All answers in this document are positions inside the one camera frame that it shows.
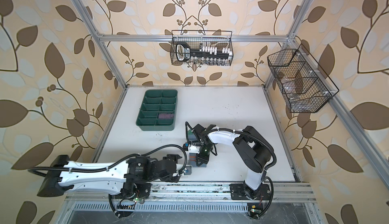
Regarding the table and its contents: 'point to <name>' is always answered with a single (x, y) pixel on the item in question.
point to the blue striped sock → (192, 138)
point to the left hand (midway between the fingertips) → (182, 164)
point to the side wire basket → (305, 86)
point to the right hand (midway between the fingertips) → (199, 163)
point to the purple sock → (165, 115)
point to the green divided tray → (155, 102)
